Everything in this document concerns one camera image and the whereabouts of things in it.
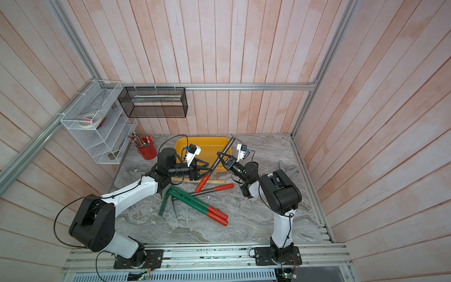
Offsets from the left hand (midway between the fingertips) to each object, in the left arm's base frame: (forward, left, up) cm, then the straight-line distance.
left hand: (209, 169), depth 79 cm
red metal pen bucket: (+24, +40, -18) cm, 49 cm away
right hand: (+9, -3, 0) cm, 10 cm away
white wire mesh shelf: (+9, +47, +8) cm, 49 cm away
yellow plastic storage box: (+32, +2, -21) cm, 38 cm away
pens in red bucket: (+24, +41, -9) cm, 49 cm away
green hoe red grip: (-6, +10, -17) cm, 21 cm away
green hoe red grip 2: (-6, +17, -17) cm, 25 cm away
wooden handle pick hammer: (-6, +9, +1) cm, 11 cm away
